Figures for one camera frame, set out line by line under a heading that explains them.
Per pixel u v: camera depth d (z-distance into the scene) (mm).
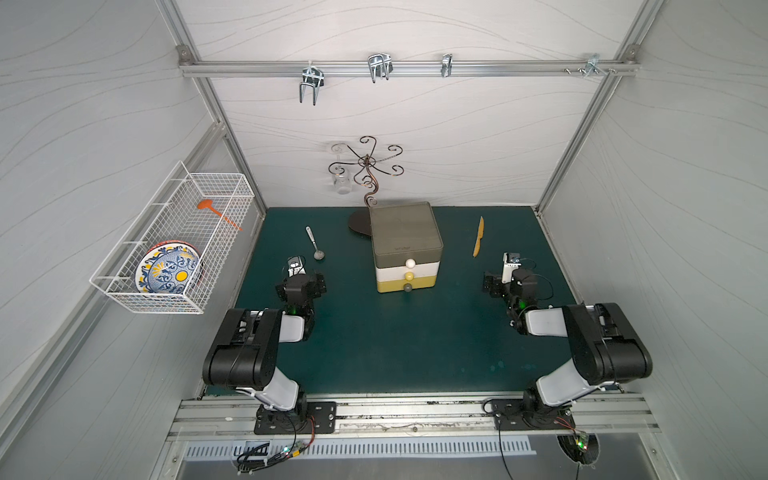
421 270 883
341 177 1000
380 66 766
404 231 875
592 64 765
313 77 783
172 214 701
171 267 625
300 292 717
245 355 454
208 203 784
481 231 1145
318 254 1049
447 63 722
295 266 801
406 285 940
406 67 782
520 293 732
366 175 841
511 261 834
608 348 464
